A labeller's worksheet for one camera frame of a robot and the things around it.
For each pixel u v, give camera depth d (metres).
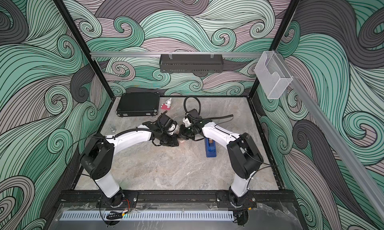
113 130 0.98
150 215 0.70
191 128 0.70
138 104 1.14
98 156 0.46
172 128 0.81
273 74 0.78
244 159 0.46
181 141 0.85
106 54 0.95
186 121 0.84
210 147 0.87
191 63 0.95
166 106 1.11
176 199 0.74
